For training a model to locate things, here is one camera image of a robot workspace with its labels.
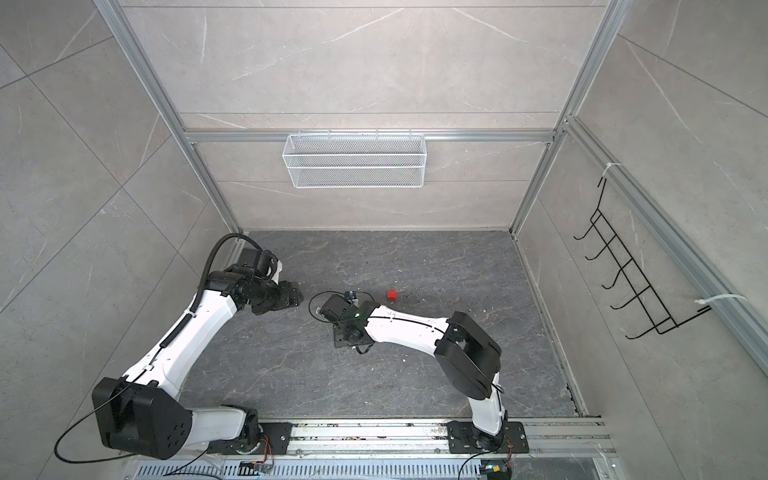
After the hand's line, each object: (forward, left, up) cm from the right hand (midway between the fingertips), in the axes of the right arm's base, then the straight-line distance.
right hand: (346, 335), depth 86 cm
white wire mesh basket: (+53, -2, +25) cm, 58 cm away
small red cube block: (+17, -14, -5) cm, 22 cm away
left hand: (+7, +14, +12) cm, 20 cm away
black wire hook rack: (-11, -68, +27) cm, 74 cm away
